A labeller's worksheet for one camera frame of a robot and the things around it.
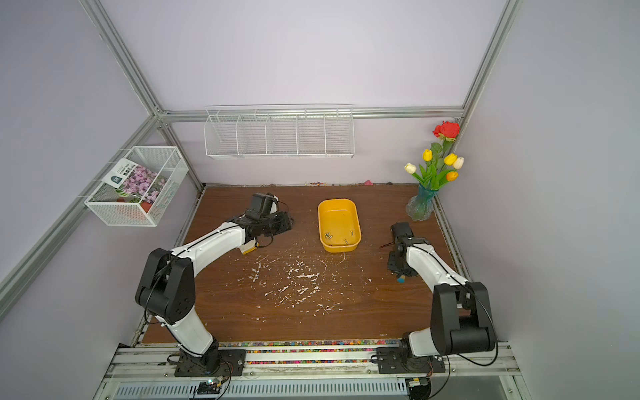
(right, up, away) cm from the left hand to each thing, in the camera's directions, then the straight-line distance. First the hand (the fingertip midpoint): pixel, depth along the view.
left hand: (292, 223), depth 91 cm
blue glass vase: (+51, +6, +11) cm, 53 cm away
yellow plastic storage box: (+18, -2, +15) cm, 24 cm away
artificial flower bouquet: (+55, +21, +2) cm, 59 cm away
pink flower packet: (-45, +13, -17) cm, 50 cm away
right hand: (+40, -16, -1) cm, 43 cm away
